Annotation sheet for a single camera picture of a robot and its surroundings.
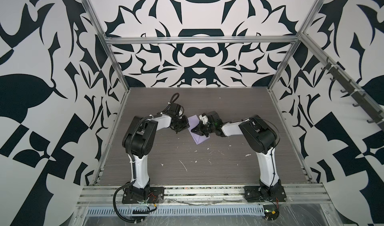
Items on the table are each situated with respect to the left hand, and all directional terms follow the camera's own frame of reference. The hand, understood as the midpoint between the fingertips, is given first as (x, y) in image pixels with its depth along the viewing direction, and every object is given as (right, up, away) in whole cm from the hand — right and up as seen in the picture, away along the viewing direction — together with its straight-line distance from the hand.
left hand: (191, 122), depth 98 cm
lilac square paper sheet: (+1, +1, +3) cm, 3 cm away
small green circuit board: (+37, -38, -27) cm, 60 cm away
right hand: (0, -4, -3) cm, 5 cm away
